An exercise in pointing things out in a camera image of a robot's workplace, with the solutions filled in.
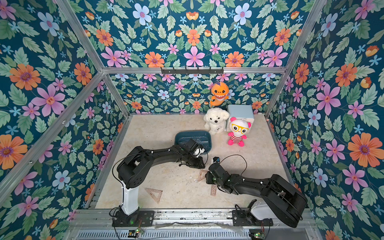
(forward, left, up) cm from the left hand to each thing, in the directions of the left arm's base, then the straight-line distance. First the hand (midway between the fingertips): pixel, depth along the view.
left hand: (206, 166), depth 90 cm
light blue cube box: (+32, -30, +13) cm, 46 cm away
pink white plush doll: (+18, -23, +12) cm, 31 cm away
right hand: (-6, 0, -1) cm, 6 cm away
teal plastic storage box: (+21, 0, +1) cm, 21 cm away
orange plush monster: (+39, -13, +25) cm, 48 cm away
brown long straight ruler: (-14, -3, -2) cm, 14 cm away
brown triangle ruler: (-12, +33, -2) cm, 35 cm away
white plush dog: (+24, -8, +15) cm, 29 cm away
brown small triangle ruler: (-4, +3, -2) cm, 6 cm away
